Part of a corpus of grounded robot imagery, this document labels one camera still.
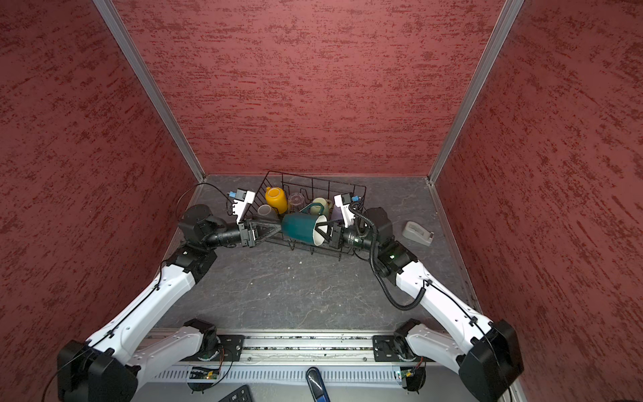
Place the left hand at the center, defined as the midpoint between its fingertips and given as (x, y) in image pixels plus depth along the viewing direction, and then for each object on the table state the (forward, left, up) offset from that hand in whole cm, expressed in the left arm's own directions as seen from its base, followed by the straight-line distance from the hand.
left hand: (278, 231), depth 66 cm
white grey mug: (+19, +10, -18) cm, 28 cm away
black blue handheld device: (-32, -11, -25) cm, 42 cm away
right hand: (+2, -9, -3) cm, 10 cm away
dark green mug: (+2, -6, 0) cm, 6 cm away
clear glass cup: (+27, +1, -21) cm, 35 cm away
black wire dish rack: (+37, -6, -24) cm, 45 cm away
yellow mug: (+27, +7, -19) cm, 34 cm away
